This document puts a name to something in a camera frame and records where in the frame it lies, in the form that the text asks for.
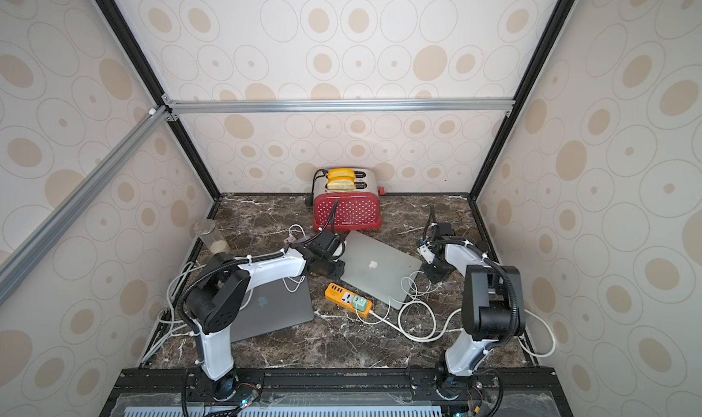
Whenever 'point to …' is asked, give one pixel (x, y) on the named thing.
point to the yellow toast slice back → (341, 172)
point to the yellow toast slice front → (341, 183)
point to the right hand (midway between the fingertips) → (439, 273)
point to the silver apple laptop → (377, 269)
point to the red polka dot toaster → (356, 209)
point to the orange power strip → (345, 297)
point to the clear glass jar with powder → (206, 229)
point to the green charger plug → (359, 303)
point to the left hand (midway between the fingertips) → (348, 270)
